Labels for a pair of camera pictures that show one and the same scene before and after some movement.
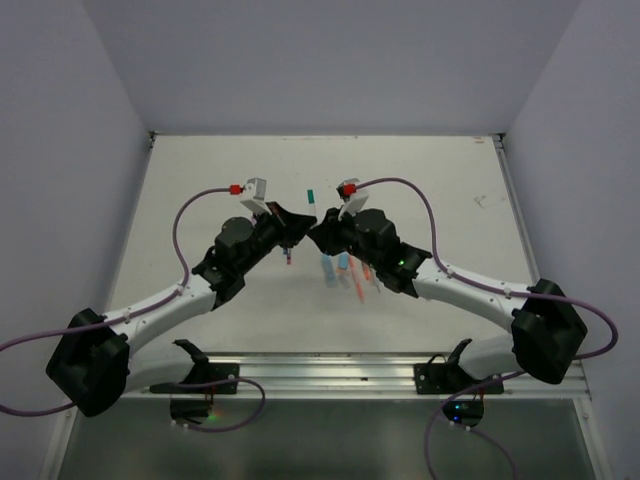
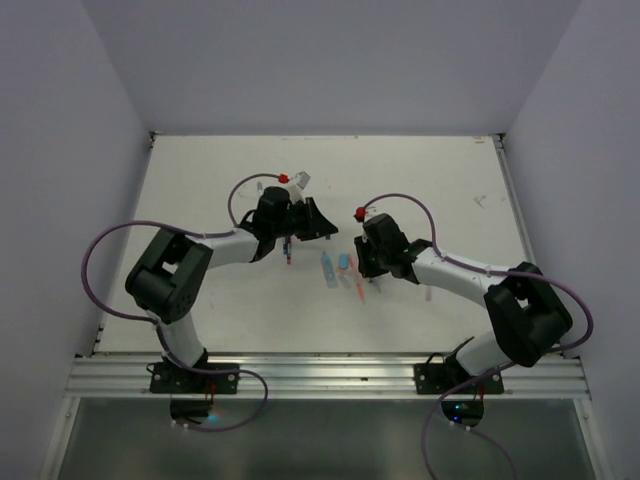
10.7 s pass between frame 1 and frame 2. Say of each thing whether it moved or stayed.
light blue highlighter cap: stayed
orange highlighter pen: stayed
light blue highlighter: stayed
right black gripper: moved
